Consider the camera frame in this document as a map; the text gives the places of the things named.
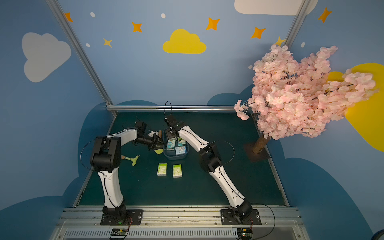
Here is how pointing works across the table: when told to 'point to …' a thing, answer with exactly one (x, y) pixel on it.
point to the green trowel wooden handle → (159, 151)
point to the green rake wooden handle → (134, 160)
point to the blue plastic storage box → (171, 154)
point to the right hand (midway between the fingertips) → (173, 131)
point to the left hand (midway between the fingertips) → (166, 144)
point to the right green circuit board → (245, 233)
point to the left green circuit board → (119, 232)
